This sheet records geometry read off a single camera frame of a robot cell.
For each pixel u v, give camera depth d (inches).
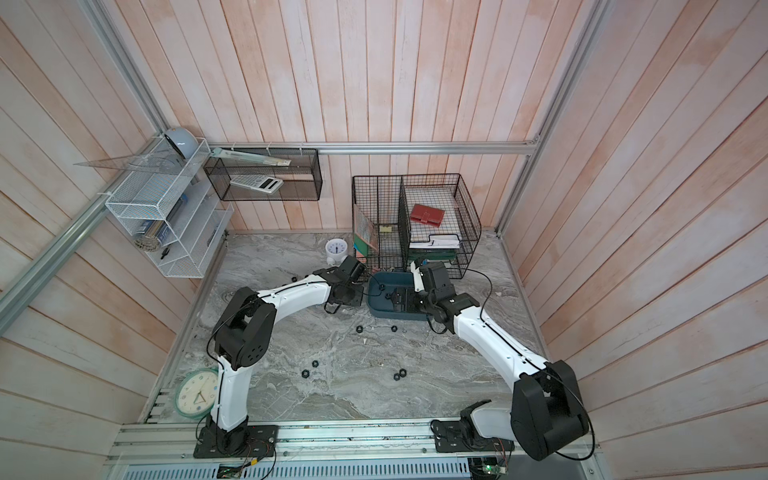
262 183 38.6
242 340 20.7
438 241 36.7
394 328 36.6
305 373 33.1
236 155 35.9
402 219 45.1
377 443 28.9
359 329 36.6
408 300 29.4
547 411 16.1
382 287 40.4
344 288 29.3
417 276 30.6
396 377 33.0
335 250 43.6
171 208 29.5
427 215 36.8
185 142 33.0
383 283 41.1
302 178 42.2
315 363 33.8
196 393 30.8
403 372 33.1
